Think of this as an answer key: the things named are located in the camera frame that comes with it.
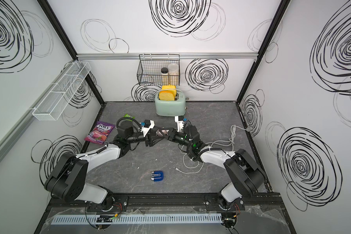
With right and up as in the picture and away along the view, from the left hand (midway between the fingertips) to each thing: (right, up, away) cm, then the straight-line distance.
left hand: (161, 133), depth 80 cm
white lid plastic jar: (+7, +32, +7) cm, 33 cm away
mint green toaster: (+6, +15, +24) cm, 29 cm away
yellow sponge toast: (+3, +23, +17) cm, 29 cm away
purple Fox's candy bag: (-44, -1, +19) cm, 48 cm away
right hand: (0, +1, -3) cm, 4 cm away
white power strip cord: (+44, -8, +15) cm, 47 cm away
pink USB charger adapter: (+2, +1, -3) cm, 4 cm away
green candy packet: (-30, +10, +31) cm, 44 cm away
